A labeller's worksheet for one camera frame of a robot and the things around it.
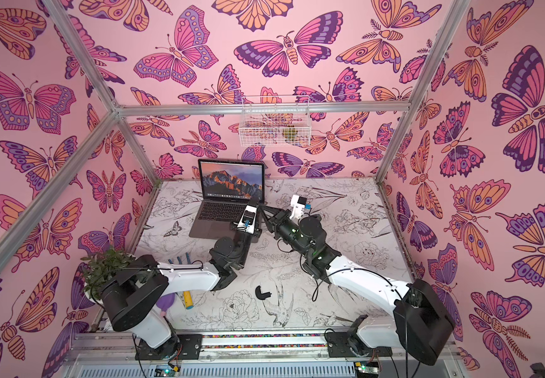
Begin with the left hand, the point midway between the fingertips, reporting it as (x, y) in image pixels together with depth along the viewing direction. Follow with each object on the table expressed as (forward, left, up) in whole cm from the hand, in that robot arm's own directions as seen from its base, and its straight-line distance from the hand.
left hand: (253, 203), depth 78 cm
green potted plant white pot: (-19, +46, -8) cm, 50 cm away
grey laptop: (+25, +16, -18) cm, 35 cm away
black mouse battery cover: (-21, -2, -26) cm, 34 cm away
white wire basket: (+37, -7, +7) cm, 39 cm away
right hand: (-6, -3, +6) cm, 9 cm away
